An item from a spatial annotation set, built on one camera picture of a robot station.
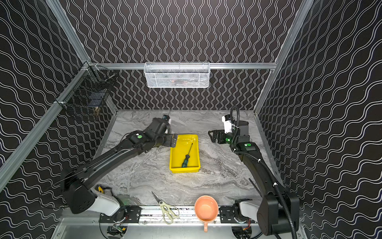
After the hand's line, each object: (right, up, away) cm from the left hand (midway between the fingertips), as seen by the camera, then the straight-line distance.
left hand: (172, 136), depth 78 cm
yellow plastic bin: (+4, -9, +18) cm, 20 cm away
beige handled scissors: (-2, -39, -2) cm, 39 cm away
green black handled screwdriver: (+6, -17, +12) cm, 22 cm away
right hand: (+24, +2, +4) cm, 25 cm away
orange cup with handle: (+17, -38, -2) cm, 42 cm away
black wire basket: (-56, +27, +16) cm, 64 cm away
